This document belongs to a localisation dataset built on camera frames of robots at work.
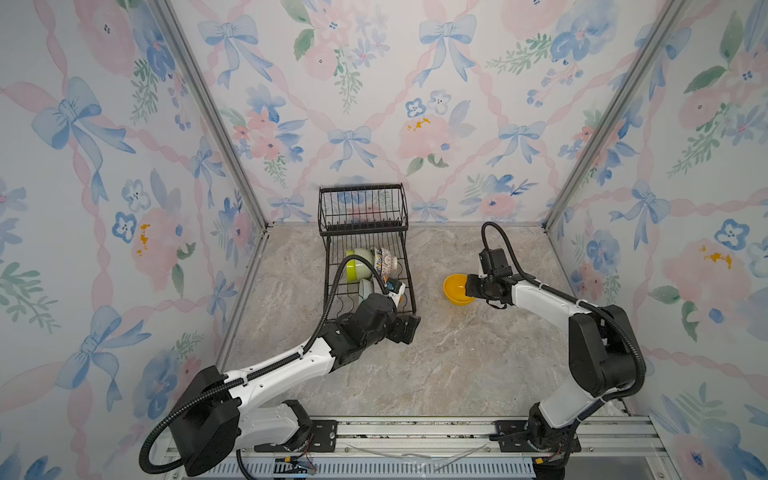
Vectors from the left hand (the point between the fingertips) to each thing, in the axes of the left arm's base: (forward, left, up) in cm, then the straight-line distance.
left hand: (408, 312), depth 79 cm
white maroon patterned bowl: (+21, +5, -6) cm, 22 cm away
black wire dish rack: (+41, +14, -3) cm, 43 cm away
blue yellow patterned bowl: (+21, +9, -4) cm, 23 cm away
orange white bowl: (-2, +3, +10) cm, 10 cm away
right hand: (+15, -22, -9) cm, 29 cm away
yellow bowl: (+15, -16, -12) cm, 25 cm away
